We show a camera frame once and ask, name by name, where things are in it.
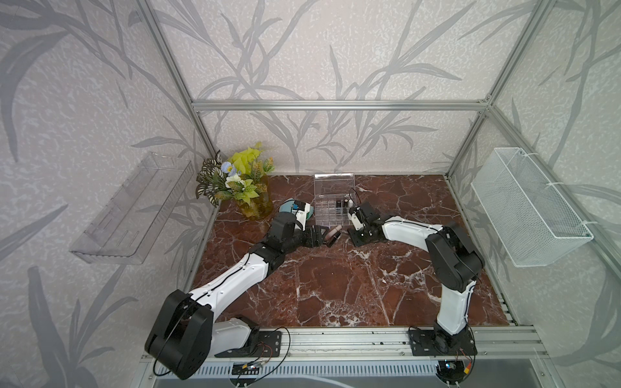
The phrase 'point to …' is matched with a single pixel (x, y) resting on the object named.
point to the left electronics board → (245, 369)
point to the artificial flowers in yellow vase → (242, 177)
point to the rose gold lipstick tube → (333, 231)
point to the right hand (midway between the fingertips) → (353, 236)
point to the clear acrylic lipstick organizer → (334, 194)
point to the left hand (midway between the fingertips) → (322, 229)
